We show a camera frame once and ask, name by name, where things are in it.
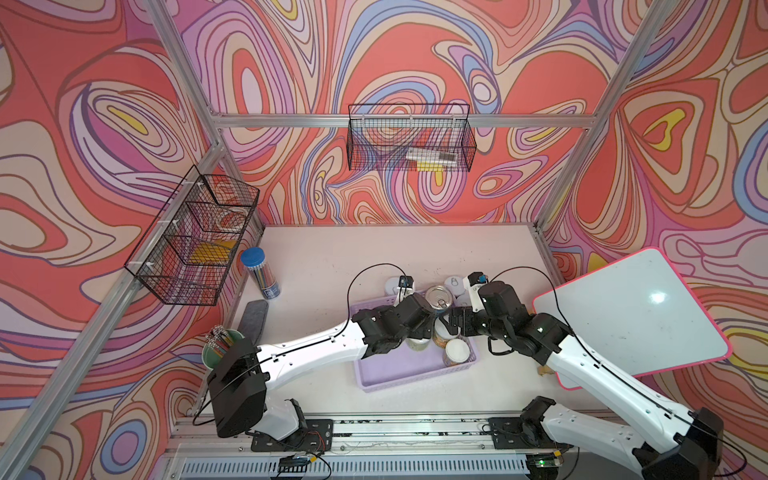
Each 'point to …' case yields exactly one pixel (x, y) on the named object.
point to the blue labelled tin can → (439, 298)
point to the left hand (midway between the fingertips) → (421, 318)
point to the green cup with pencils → (217, 340)
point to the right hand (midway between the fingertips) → (457, 323)
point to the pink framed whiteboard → (637, 314)
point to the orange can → (457, 351)
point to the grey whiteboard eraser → (253, 319)
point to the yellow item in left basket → (216, 251)
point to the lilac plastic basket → (399, 365)
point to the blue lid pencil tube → (254, 258)
